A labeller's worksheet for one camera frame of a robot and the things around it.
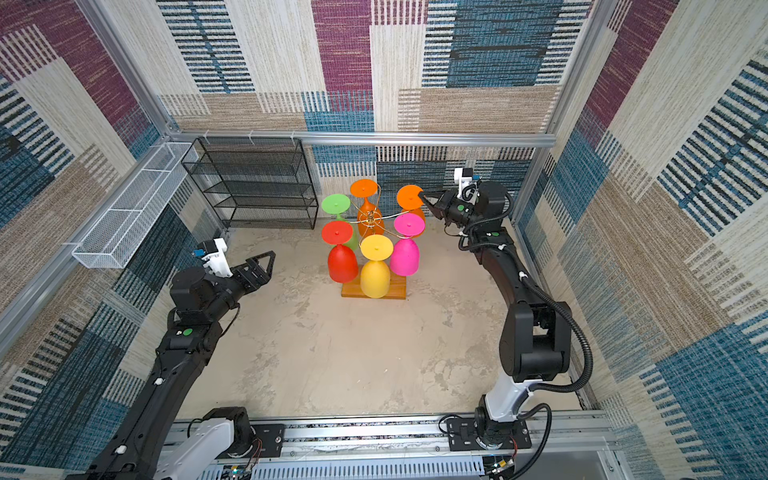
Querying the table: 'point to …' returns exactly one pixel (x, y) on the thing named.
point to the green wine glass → (339, 204)
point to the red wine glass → (342, 260)
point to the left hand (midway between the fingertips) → (264, 254)
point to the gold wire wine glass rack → (372, 219)
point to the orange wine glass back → (366, 188)
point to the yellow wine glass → (375, 274)
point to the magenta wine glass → (404, 253)
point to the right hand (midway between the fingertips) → (418, 196)
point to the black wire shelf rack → (254, 182)
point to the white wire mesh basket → (116, 236)
